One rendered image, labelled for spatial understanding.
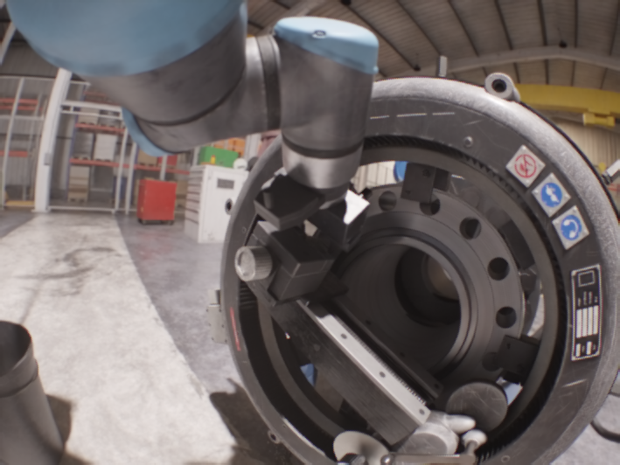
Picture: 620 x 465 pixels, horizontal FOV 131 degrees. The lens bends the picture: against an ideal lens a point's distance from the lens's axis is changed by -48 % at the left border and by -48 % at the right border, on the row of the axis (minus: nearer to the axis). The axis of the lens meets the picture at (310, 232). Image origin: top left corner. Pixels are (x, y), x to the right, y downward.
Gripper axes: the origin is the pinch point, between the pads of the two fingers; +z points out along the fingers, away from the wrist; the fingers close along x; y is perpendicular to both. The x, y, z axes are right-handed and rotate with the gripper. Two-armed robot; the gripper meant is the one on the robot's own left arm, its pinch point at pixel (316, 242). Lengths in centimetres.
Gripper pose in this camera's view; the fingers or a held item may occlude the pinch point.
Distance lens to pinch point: 46.0
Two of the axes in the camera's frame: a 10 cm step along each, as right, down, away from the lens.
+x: -7.4, -5.6, 3.7
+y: 6.7, -6.0, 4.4
